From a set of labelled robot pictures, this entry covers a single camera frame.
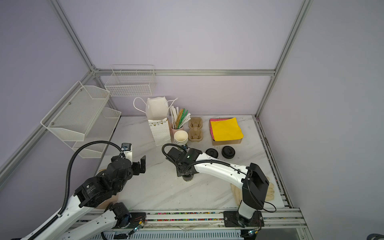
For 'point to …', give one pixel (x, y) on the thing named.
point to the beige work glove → (238, 196)
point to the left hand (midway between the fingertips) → (134, 157)
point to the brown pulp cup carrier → (195, 133)
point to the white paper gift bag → (156, 109)
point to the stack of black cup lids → (228, 152)
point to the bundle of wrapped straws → (179, 117)
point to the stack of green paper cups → (181, 137)
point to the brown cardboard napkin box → (222, 142)
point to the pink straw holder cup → (172, 131)
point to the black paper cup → (187, 178)
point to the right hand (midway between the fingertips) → (183, 170)
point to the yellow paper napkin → (226, 129)
